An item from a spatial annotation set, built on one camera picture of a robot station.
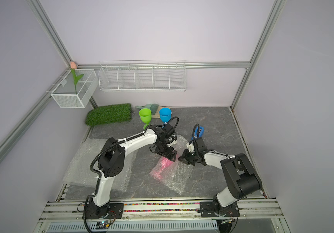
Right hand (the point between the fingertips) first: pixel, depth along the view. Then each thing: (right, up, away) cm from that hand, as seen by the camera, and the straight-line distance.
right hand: (177, 157), depth 90 cm
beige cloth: (-16, +28, +25) cm, 41 cm away
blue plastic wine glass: (-8, +27, +7) cm, 29 cm away
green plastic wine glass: (-22, +27, +6) cm, 35 cm away
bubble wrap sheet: (-2, -8, -6) cm, 10 cm away
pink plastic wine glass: (-8, -2, -8) cm, 11 cm away
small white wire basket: (-63, +37, -11) cm, 74 cm away
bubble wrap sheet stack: (-60, -8, -4) cm, 60 cm away
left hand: (-5, +1, -3) cm, 6 cm away
